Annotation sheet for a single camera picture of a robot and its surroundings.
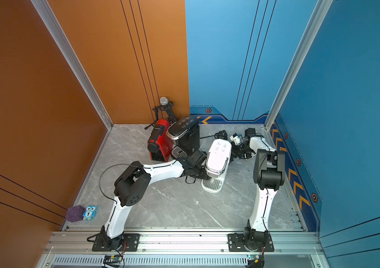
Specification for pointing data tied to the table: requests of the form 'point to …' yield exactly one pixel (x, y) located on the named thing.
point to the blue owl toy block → (91, 211)
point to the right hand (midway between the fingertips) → (224, 153)
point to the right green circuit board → (255, 261)
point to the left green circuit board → (113, 260)
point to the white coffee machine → (217, 162)
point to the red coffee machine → (159, 147)
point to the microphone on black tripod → (165, 105)
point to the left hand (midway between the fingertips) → (210, 173)
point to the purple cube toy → (75, 214)
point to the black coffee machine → (184, 134)
